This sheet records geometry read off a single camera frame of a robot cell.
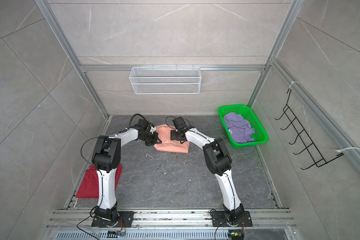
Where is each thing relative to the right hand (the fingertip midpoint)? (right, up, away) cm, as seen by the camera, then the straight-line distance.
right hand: (175, 134), depth 102 cm
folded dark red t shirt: (-47, -28, -21) cm, 59 cm away
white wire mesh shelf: (-7, +37, -2) cm, 38 cm away
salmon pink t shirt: (-8, 0, +4) cm, 9 cm away
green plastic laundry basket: (+59, -1, -1) cm, 59 cm away
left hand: (-10, -3, 0) cm, 10 cm away
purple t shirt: (+48, +4, +6) cm, 48 cm away
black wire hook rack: (+60, -8, -44) cm, 75 cm away
